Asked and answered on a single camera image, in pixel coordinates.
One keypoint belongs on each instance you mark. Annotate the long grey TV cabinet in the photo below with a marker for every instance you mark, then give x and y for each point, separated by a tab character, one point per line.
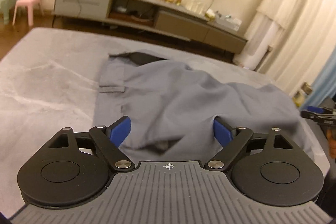
153	16

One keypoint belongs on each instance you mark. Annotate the grey-blue work jacket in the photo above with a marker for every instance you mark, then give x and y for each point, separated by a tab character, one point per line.
172	108

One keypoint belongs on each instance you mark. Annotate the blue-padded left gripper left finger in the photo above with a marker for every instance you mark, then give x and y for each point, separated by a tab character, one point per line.
107	141

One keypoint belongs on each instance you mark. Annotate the pink plastic child chair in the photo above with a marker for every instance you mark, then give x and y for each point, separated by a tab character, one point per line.
29	5

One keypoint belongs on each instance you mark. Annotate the grey bed cover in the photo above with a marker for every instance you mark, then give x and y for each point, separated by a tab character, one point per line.
50	80

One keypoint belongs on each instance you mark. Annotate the person's right hand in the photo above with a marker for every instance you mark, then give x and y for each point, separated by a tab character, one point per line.
331	143

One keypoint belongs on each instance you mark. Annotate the cream curtain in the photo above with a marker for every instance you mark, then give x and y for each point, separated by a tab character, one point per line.
305	47

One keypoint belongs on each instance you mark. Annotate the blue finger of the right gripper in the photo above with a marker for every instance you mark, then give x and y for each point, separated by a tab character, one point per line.
317	110

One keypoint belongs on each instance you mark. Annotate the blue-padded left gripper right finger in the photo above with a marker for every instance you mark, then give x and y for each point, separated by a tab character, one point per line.
233	141

